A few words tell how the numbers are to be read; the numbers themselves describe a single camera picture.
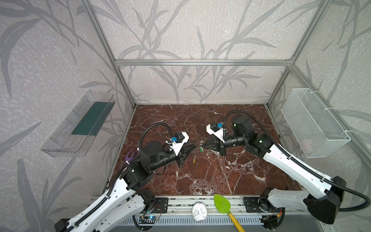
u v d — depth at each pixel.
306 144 0.73
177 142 0.50
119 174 0.47
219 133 0.55
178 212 0.73
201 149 0.64
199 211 0.67
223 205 0.72
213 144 0.59
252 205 0.73
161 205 0.73
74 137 0.63
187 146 0.61
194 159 0.72
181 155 0.53
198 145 0.61
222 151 0.56
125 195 0.44
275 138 1.00
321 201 0.39
